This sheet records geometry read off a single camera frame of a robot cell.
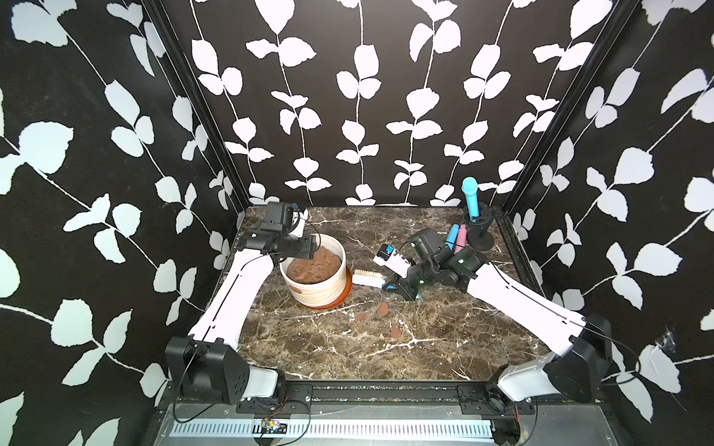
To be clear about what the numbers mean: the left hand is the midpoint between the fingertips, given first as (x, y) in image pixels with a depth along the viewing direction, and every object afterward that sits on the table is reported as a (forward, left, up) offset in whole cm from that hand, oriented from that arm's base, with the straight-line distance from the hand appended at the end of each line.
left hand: (308, 239), depth 80 cm
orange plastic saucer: (-6, -11, -21) cm, 24 cm away
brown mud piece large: (-13, -23, -23) cm, 35 cm away
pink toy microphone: (+14, -56, -21) cm, 61 cm away
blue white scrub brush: (-13, -17, -2) cm, 21 cm away
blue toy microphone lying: (+17, -53, -22) cm, 60 cm away
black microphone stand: (+16, -64, -23) cm, 70 cm away
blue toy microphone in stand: (+14, -51, +7) cm, 53 cm away
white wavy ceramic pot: (-12, -4, -11) cm, 17 cm away
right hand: (-14, -21, -2) cm, 26 cm away
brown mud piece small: (-15, -15, -23) cm, 31 cm away
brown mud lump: (-3, -2, -12) cm, 12 cm away
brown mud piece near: (-21, -26, -24) cm, 41 cm away
